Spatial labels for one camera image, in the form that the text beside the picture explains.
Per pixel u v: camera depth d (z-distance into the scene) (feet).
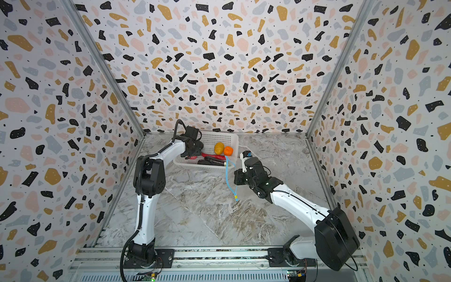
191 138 2.81
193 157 3.21
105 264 2.41
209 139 3.12
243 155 2.47
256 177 2.06
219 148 3.51
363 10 2.36
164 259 2.41
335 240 1.35
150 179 1.98
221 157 3.54
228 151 3.49
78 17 2.35
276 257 2.45
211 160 3.37
